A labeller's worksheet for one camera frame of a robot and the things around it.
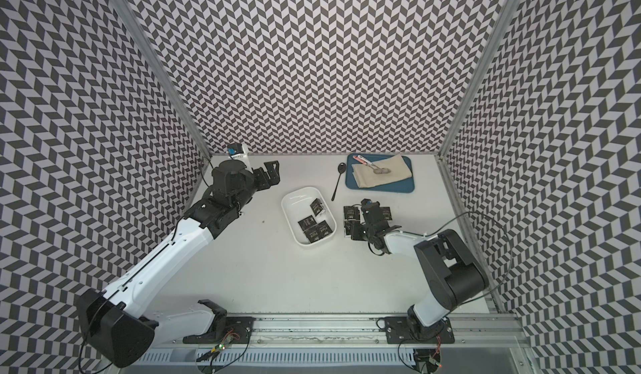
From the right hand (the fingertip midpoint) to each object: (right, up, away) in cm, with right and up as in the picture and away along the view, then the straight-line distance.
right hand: (354, 232), depth 94 cm
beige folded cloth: (+7, +21, +17) cm, 28 cm away
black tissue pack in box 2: (-14, 0, -2) cm, 14 cm away
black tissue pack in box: (-18, +4, 0) cm, 18 cm away
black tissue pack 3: (-2, +2, 0) cm, 3 cm away
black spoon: (-4, +25, +18) cm, 31 cm away
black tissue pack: (-2, +7, +2) cm, 7 cm away
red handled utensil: (+11, +25, +18) cm, 33 cm away
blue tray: (+22, +17, +11) cm, 30 cm away
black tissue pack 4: (-14, +10, +2) cm, 17 cm away
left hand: (-28, +24, -18) cm, 41 cm away
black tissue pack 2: (+1, +7, +3) cm, 7 cm away
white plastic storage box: (-21, +10, +3) cm, 23 cm away
